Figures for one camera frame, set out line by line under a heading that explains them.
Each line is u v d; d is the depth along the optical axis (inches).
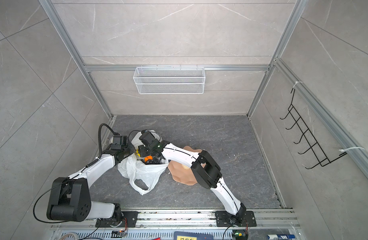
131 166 32.1
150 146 27.0
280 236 26.6
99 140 25.2
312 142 25.5
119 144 27.3
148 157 35.7
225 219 28.9
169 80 39.5
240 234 27.6
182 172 34.8
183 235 26.9
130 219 28.9
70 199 16.7
